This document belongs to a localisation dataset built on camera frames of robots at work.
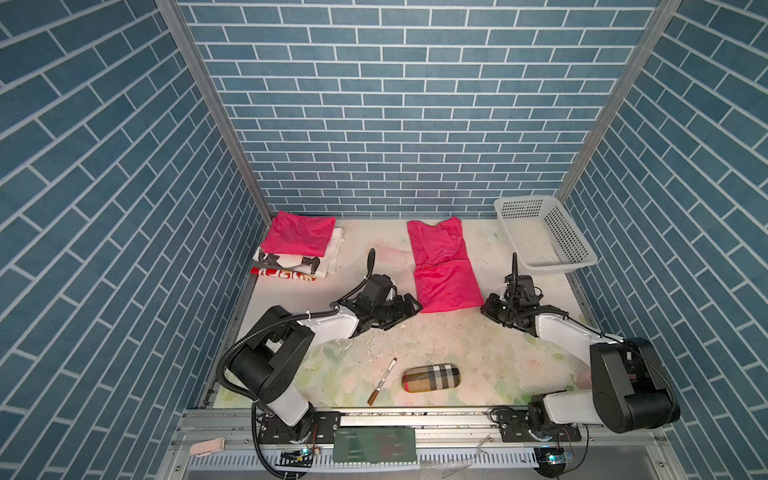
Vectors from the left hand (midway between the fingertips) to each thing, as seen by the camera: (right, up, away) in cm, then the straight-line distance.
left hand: (416, 312), depth 88 cm
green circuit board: (-11, -27, -18) cm, 34 cm away
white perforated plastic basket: (+52, +24, +29) cm, 64 cm away
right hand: (+20, +2, +5) cm, 21 cm away
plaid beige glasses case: (+3, -16, -9) cm, 18 cm away
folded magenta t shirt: (-44, +24, +17) cm, 53 cm away
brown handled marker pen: (-12, -20, -9) cm, 24 cm away
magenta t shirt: (+11, +9, +14) cm, 20 cm away
